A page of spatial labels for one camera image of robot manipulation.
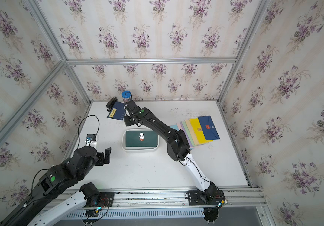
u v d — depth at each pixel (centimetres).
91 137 58
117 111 112
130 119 67
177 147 58
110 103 113
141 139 93
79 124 110
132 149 89
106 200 72
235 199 76
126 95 98
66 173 47
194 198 73
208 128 103
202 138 99
